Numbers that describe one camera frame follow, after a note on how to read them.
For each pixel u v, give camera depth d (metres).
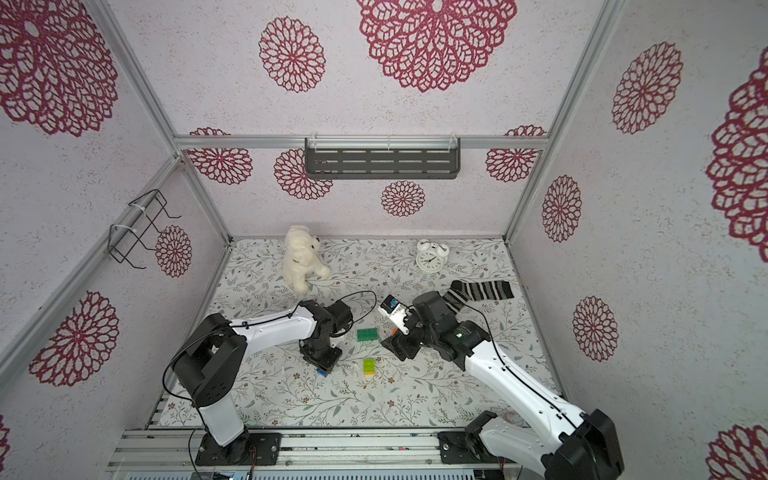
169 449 0.75
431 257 1.05
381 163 0.97
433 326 0.58
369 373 0.86
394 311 0.66
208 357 0.50
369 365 0.85
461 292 1.05
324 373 0.85
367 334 0.92
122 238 0.73
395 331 0.68
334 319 0.69
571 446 0.39
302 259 0.94
